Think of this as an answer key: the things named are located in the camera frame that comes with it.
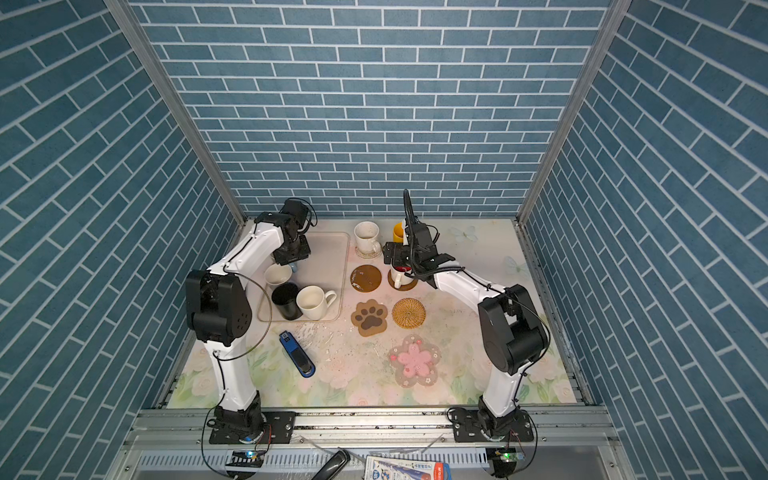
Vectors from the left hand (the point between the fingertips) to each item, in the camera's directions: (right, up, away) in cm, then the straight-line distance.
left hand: (299, 255), depth 95 cm
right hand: (+30, +3, -3) cm, 30 cm away
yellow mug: (+32, +7, +8) cm, 34 cm away
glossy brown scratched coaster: (+21, -8, +7) cm, 23 cm away
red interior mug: (+32, -6, -1) cm, 33 cm away
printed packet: (+29, -48, -27) cm, 62 cm away
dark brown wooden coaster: (+34, -11, +4) cm, 36 cm away
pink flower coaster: (+37, -30, -11) cm, 49 cm away
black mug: (-3, -13, -4) cm, 14 cm away
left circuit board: (-5, -49, -23) cm, 54 cm away
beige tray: (+7, -4, +8) cm, 11 cm away
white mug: (+20, +7, +15) cm, 26 cm away
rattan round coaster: (+35, -18, -1) cm, 40 cm away
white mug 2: (+5, -15, -2) cm, 16 cm away
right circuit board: (+59, -48, -24) cm, 79 cm away
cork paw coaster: (+23, -19, -2) cm, 30 cm away
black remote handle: (+18, -46, -30) cm, 57 cm away
